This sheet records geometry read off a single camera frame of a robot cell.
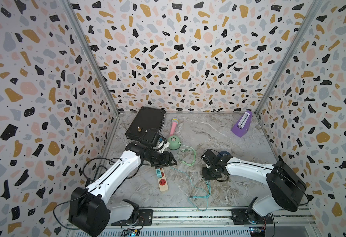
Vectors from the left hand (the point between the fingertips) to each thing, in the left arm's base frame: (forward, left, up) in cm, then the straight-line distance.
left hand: (174, 163), depth 76 cm
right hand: (-1, -17, -16) cm, 23 cm away
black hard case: (+39, +21, -12) cm, 46 cm away
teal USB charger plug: (-2, +9, -9) cm, 13 cm away
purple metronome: (+31, -47, -8) cm, 57 cm away
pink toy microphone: (+41, +1, -13) cm, 43 cm away
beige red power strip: (-5, +7, -14) cm, 16 cm away
